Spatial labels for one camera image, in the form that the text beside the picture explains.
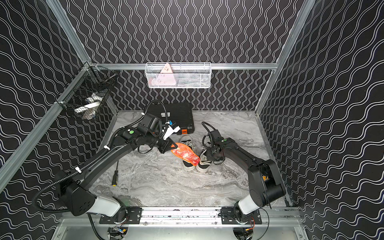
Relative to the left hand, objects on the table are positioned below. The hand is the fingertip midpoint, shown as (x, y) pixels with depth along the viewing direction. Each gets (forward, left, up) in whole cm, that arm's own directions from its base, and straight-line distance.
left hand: (176, 143), depth 73 cm
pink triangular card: (+40, +11, +11) cm, 42 cm away
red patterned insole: (-2, -5, -7) cm, 8 cm away
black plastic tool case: (+38, +3, -19) cm, 43 cm away
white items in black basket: (+10, +43, +10) cm, 46 cm away
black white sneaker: (+15, -5, -19) cm, 25 cm away
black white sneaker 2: (-1, -15, -18) cm, 24 cm away
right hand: (+4, -20, -19) cm, 28 cm away
